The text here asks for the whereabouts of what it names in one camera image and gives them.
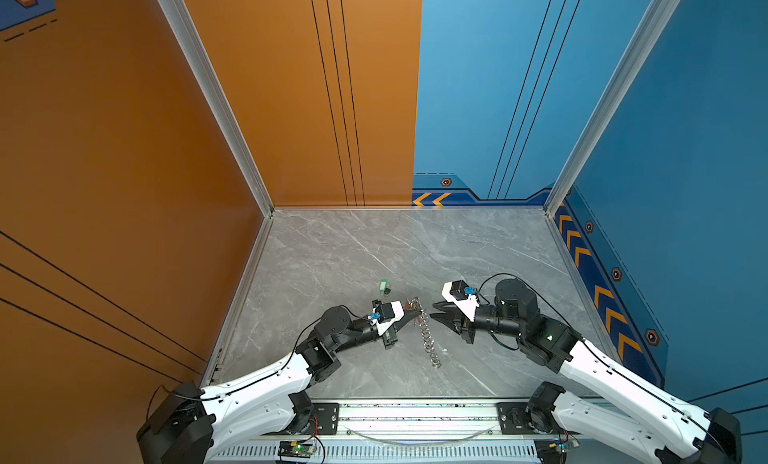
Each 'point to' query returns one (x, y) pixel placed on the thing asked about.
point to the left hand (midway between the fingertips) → (417, 308)
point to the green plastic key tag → (383, 284)
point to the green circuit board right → (554, 451)
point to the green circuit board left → (295, 448)
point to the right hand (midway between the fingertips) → (432, 309)
